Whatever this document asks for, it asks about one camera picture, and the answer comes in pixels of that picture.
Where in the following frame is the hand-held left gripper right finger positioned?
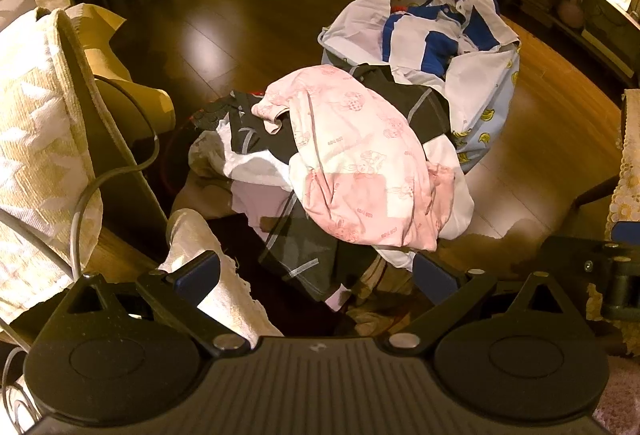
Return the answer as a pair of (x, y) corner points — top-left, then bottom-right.
(382, 251), (568, 358)

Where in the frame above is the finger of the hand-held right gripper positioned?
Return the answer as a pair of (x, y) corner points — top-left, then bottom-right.
(542, 221), (640, 277)

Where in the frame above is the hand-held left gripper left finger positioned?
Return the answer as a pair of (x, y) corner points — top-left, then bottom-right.
(65, 250), (253, 358)

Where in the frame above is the pink printed garment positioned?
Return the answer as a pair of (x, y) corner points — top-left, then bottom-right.
(251, 65), (456, 252)

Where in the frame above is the cream knitted cloth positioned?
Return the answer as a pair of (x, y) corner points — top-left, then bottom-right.
(157, 209), (283, 346)

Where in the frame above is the brown garment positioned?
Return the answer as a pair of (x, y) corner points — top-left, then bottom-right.
(172, 162), (416, 338)

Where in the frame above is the beige floral patterned mat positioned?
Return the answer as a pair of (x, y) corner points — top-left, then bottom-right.
(602, 88), (640, 241)

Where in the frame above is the black garment with grey seams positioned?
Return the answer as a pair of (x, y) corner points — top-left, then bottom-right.
(257, 195), (386, 303)
(192, 64), (453, 166)

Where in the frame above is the blue banana print laundry bag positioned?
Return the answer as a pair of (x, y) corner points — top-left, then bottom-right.
(320, 40), (522, 173)

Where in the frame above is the tan cardboard box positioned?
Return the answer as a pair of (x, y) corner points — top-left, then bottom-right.
(66, 4), (177, 141)

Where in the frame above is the beige patterned cushion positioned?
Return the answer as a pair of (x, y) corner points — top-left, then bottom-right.
(0, 5), (103, 321)

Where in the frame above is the pink vase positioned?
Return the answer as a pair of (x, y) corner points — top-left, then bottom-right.
(557, 0), (586, 28)

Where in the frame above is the white and blue jacket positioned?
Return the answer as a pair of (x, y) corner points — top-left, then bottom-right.
(320, 0), (521, 91)

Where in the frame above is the grey cable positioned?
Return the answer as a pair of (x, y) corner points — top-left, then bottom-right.
(65, 75), (162, 281)

